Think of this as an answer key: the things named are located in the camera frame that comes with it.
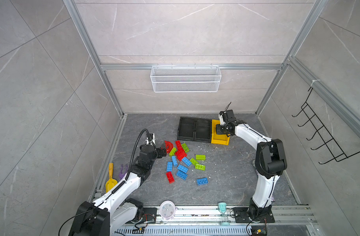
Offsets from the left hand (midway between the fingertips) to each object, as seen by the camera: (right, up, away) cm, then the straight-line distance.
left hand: (156, 140), depth 84 cm
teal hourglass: (+36, -33, -11) cm, 50 cm away
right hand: (+40, +7, +16) cm, 44 cm away
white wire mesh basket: (+26, +42, +17) cm, 52 cm away
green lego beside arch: (+9, -9, +11) cm, 17 cm away
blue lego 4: (+15, -21, +4) cm, 26 cm away
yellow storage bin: (+43, -1, +17) cm, 46 cm away
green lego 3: (+22, -15, +9) cm, 28 cm away
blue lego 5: (+27, -24, +1) cm, 36 cm away
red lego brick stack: (+14, -9, +11) cm, 20 cm away
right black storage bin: (+31, +5, +26) cm, 41 cm away
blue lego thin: (+10, -14, +6) cm, 18 cm away
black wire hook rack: (+82, +6, -15) cm, 84 cm away
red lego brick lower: (+8, -22, +2) cm, 24 cm away
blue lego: (+7, -17, +6) cm, 19 cm away
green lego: (+18, -8, +14) cm, 24 cm away
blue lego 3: (+15, -18, +4) cm, 24 cm away
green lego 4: (+26, -17, +6) cm, 32 cm away
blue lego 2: (+18, -14, +8) cm, 24 cm away
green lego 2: (+28, -12, +9) cm, 32 cm away
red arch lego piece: (+6, -6, +15) cm, 17 cm away
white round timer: (+8, -34, -11) cm, 37 cm away
